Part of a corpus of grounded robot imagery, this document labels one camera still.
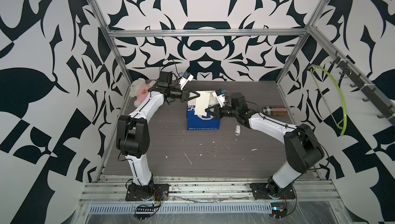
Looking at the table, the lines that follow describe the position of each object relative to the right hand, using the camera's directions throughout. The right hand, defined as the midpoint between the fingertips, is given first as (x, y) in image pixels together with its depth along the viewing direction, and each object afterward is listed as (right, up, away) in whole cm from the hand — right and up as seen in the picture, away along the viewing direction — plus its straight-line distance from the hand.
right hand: (206, 108), depth 84 cm
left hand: (-4, +8, -1) cm, 9 cm away
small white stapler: (+19, -13, +8) cm, 25 cm away
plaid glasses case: (+45, -3, +18) cm, 49 cm away
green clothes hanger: (+58, -3, -18) cm, 61 cm away
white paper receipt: (-2, +3, -1) cm, 4 cm away
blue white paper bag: (-4, -9, +6) cm, 11 cm away
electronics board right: (+32, -45, -13) cm, 57 cm away
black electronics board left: (-30, -46, -11) cm, 56 cm away
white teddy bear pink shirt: (-44, +12, +20) cm, 49 cm away
